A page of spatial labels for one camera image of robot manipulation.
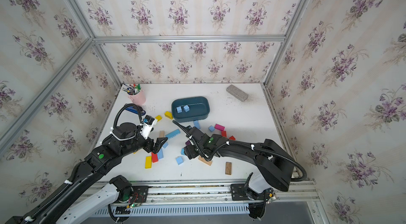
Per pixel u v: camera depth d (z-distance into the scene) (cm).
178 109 101
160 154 87
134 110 101
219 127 96
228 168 80
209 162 82
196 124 98
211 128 96
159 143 64
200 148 62
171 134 93
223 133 94
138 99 107
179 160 84
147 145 62
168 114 100
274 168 42
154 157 84
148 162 83
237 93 111
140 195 73
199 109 105
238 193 73
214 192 75
